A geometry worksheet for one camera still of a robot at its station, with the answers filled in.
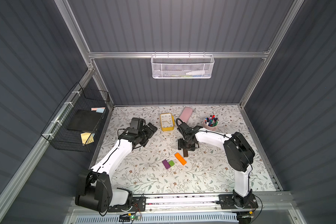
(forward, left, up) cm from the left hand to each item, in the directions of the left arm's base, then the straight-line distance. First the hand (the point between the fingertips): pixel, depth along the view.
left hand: (156, 132), depth 84 cm
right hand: (-4, -16, -14) cm, 22 cm away
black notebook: (-1, +37, +13) cm, 39 cm away
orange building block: (-9, -14, -17) cm, 24 cm away
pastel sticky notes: (+9, +33, +12) cm, 36 cm away
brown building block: (-6, -19, -15) cm, 25 cm away
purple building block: (-14, -6, -15) cm, 21 cm away
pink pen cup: (+10, -36, -4) cm, 38 cm away
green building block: (-13, -9, -16) cm, 23 cm away
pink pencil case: (+27, -21, -14) cm, 37 cm away
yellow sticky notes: (-15, +28, +18) cm, 36 cm away
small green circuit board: (-41, +9, -16) cm, 45 cm away
